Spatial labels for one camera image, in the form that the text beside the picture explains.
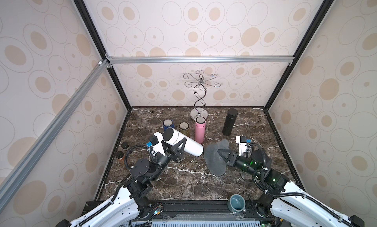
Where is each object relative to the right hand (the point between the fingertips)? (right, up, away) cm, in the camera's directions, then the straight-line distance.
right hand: (223, 150), depth 70 cm
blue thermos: (-28, +13, +14) cm, 34 cm away
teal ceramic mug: (+8, -28, +6) cm, 30 cm away
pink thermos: (-10, +9, +17) cm, 22 cm away
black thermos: (+10, +19, +19) cm, 28 cm away
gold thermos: (-19, +10, +12) cm, 25 cm away
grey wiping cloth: (-4, -5, -1) cm, 7 cm away
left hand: (-17, +7, -10) cm, 21 cm away
